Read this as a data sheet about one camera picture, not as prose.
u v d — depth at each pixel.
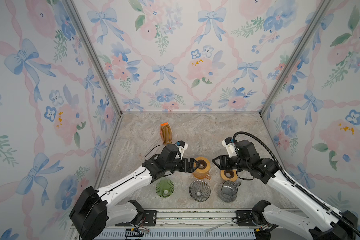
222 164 0.66
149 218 0.74
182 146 0.71
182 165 0.68
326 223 0.39
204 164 0.83
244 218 0.74
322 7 0.69
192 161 0.68
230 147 0.69
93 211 0.40
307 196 0.44
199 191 0.81
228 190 0.84
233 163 0.64
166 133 0.98
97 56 0.88
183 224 0.73
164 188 0.84
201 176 0.88
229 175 0.86
